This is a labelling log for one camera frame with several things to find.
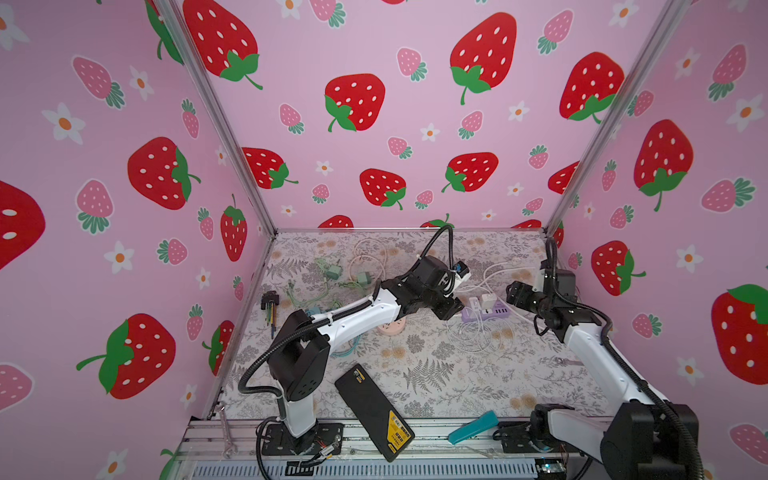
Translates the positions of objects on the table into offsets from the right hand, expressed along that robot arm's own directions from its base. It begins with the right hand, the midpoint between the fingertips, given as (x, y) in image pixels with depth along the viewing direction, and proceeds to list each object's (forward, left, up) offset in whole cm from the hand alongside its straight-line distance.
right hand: (519, 289), depth 86 cm
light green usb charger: (+8, +50, -12) cm, 52 cm away
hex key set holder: (-6, +79, -11) cm, 80 cm away
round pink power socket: (-11, +36, -11) cm, 39 cm away
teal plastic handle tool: (-35, +12, -15) cm, 40 cm away
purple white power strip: (0, +3, -12) cm, 13 cm away
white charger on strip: (-1, +8, -7) cm, 10 cm away
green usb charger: (+9, +61, -11) cm, 62 cm away
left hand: (-7, +18, +2) cm, 19 cm away
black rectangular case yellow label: (-38, +34, -12) cm, 52 cm away
